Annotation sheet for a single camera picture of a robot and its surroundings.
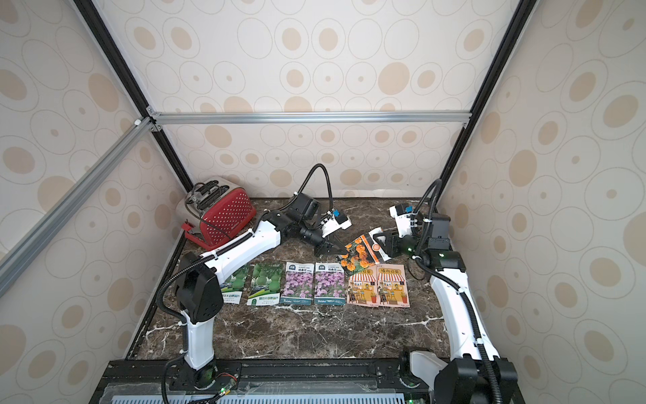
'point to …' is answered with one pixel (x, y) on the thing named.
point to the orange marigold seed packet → (360, 253)
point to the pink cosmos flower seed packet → (298, 284)
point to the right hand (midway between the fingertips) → (389, 235)
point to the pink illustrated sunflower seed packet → (362, 288)
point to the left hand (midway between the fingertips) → (350, 250)
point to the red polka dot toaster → (214, 210)
